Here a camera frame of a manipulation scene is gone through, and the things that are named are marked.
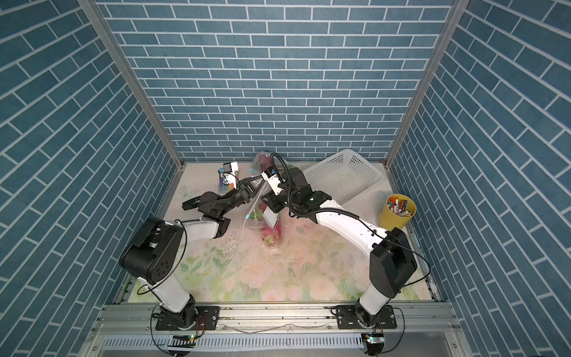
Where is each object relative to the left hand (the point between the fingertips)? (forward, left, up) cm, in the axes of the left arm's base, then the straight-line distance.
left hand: (271, 183), depth 74 cm
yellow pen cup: (+1, -51, -19) cm, 54 cm away
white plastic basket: (+30, -34, -28) cm, 53 cm away
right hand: (0, +2, -7) cm, 7 cm away
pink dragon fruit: (-10, +1, -20) cm, 22 cm away
